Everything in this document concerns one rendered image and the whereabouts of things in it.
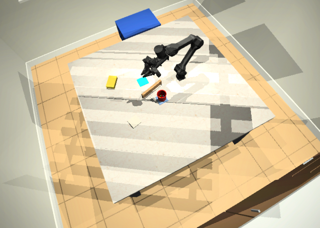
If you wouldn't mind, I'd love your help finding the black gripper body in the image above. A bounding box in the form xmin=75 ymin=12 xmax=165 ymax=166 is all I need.
xmin=142 ymin=57 xmax=162 ymax=78

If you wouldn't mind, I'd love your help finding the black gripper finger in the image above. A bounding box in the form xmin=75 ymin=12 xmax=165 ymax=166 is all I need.
xmin=143 ymin=68 xmax=155 ymax=78
xmin=140 ymin=63 xmax=149 ymax=76

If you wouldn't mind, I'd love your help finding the tan wooden bar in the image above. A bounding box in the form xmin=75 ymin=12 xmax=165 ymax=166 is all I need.
xmin=141 ymin=79 xmax=162 ymax=98

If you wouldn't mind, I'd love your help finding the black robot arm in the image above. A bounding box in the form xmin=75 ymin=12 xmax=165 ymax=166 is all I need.
xmin=145 ymin=35 xmax=204 ymax=81

